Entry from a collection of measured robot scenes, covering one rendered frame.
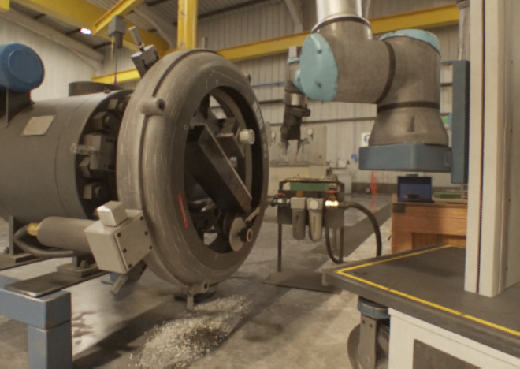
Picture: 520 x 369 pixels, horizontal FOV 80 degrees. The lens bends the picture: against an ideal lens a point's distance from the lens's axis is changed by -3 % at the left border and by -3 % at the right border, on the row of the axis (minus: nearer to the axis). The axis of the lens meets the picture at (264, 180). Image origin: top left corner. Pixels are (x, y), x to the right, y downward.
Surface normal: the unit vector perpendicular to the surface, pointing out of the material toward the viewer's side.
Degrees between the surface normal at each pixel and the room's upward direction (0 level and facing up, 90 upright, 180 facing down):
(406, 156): 90
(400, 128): 70
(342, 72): 116
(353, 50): 80
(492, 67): 90
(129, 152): 84
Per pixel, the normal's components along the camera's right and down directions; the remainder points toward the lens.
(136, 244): 0.93, 0.02
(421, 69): 0.13, 0.06
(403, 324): -0.83, 0.00
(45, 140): -0.35, -0.26
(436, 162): 0.55, 0.02
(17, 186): -0.36, 0.22
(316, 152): -0.62, 0.00
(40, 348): -0.37, 0.01
